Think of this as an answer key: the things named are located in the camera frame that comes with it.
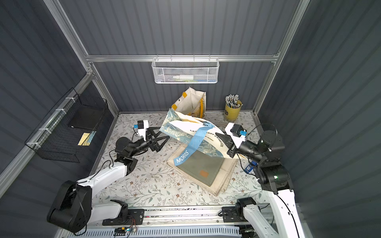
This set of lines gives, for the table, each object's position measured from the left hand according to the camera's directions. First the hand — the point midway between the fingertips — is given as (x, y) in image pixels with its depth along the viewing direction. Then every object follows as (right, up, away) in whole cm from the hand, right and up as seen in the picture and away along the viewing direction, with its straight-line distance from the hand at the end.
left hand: (167, 134), depth 69 cm
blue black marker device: (+46, -20, +17) cm, 53 cm away
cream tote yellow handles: (+11, +22, +46) cm, 53 cm away
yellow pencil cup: (+41, +12, +38) cm, 57 cm away
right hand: (+23, +2, -13) cm, 26 cm away
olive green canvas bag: (+18, -20, +17) cm, 32 cm away
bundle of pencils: (+39, +21, +33) cm, 56 cm away
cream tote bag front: (+25, -30, +10) cm, 41 cm away
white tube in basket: (+6, +35, +24) cm, 43 cm away
